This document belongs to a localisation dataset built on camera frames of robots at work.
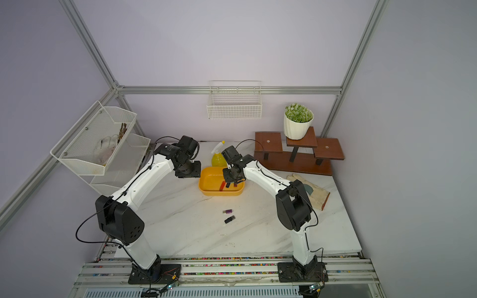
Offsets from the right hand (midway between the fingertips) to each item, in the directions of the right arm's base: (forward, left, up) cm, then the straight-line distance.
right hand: (232, 178), depth 92 cm
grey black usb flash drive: (-17, +1, -10) cm, 20 cm away
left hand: (-3, +17, +8) cm, 19 cm away
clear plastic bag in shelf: (+4, +53, +21) cm, 57 cm away
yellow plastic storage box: (+7, +13, -11) cm, 18 cm away
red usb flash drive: (+1, +6, -9) cm, 11 cm away
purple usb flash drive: (-13, +3, -10) cm, 17 cm away
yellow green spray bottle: (+13, +8, -1) cm, 16 cm away
